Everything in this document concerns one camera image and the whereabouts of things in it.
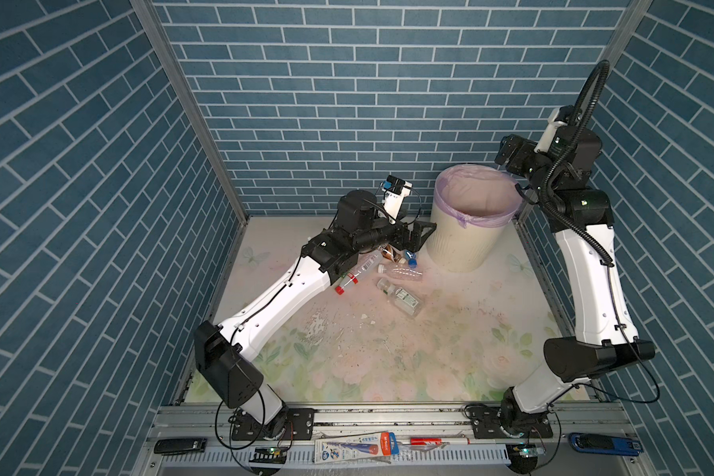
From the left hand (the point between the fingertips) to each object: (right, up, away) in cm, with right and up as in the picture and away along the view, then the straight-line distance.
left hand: (421, 221), depth 67 cm
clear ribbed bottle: (-1, -14, +33) cm, 36 cm away
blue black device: (+42, -51, 0) cm, 67 cm away
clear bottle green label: (-2, -23, +24) cm, 33 cm away
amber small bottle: (-6, -9, +38) cm, 39 cm away
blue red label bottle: (+3, -11, +38) cm, 40 cm away
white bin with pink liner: (+26, +8, +41) cm, 49 cm away
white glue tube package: (-15, -54, +3) cm, 56 cm away
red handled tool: (+2, -53, +4) cm, 53 cm away
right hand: (+21, +18, -1) cm, 28 cm away
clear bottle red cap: (-13, -11, +34) cm, 39 cm away
